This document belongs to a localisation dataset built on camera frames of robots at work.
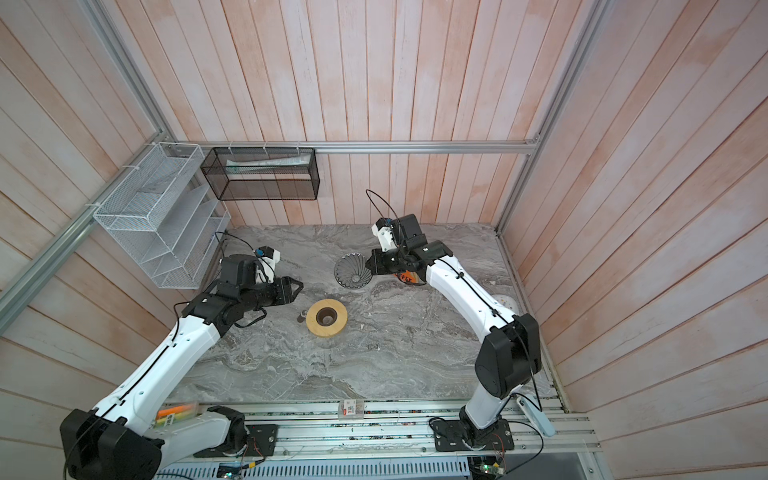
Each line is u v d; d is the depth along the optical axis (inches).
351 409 30.1
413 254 23.7
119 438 14.5
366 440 29.4
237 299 22.9
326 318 33.1
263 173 39.5
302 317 33.8
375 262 27.8
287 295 27.2
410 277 41.0
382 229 29.2
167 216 28.9
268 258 27.4
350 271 33.0
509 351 17.3
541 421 28.8
